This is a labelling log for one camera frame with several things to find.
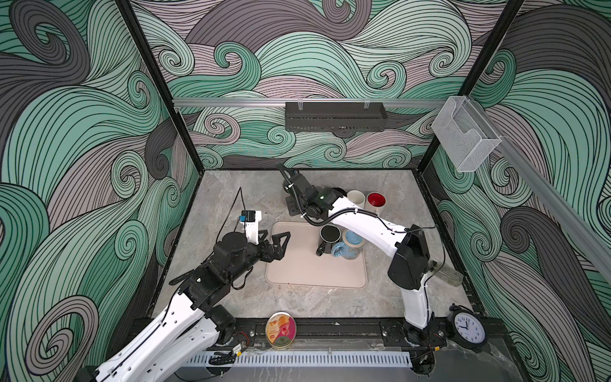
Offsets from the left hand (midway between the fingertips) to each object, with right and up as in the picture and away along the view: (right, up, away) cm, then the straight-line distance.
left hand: (279, 231), depth 69 cm
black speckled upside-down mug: (+17, -4, +16) cm, 24 cm away
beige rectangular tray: (+6, -17, +20) cm, 27 cm away
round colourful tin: (0, -30, +2) cm, 31 cm away
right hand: (+3, +8, +15) cm, 17 cm away
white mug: (+32, +9, +35) cm, 48 cm away
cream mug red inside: (+39, +7, +34) cm, 52 cm away
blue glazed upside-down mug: (+24, -8, +13) cm, 29 cm away
